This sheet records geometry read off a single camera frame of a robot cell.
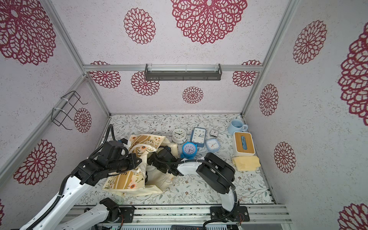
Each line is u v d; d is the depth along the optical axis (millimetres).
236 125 1095
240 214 717
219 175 484
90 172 455
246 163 900
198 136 1034
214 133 1060
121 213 730
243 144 971
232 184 442
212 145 997
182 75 861
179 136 1015
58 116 728
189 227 690
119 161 581
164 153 707
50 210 394
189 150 966
